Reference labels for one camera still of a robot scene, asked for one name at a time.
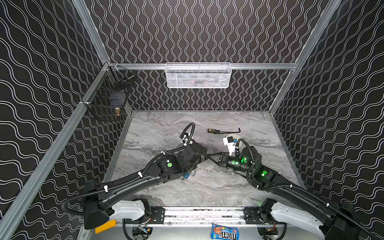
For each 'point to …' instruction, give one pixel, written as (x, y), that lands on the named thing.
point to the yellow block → (109, 225)
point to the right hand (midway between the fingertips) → (207, 157)
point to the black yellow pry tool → (217, 131)
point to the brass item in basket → (117, 110)
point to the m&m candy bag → (223, 232)
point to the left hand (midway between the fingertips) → (213, 151)
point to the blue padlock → (186, 175)
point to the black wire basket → (107, 99)
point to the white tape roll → (234, 140)
